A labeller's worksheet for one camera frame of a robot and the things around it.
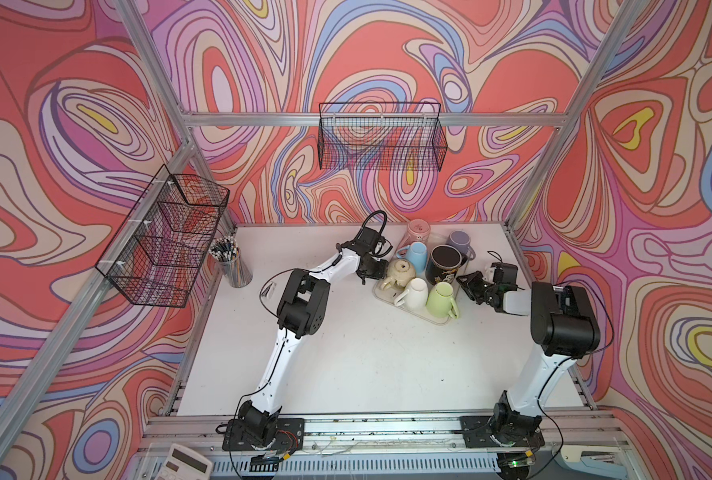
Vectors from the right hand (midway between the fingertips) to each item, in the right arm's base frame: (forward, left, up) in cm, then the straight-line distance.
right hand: (458, 283), depth 102 cm
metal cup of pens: (+2, +75, +19) cm, 77 cm away
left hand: (+5, +24, +1) cm, 25 cm away
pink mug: (+14, +13, +12) cm, 23 cm away
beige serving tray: (-4, +25, +1) cm, 26 cm away
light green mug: (-12, +10, +8) cm, 17 cm away
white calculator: (-49, +76, +4) cm, 91 cm away
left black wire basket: (-2, +86, +29) cm, 91 cm away
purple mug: (+13, -3, +8) cm, 15 cm away
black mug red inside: (+1, +7, +11) cm, 13 cm away
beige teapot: (0, +21, +9) cm, 23 cm away
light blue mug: (+6, +15, +10) cm, 19 cm away
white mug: (-9, +17, +7) cm, 21 cm away
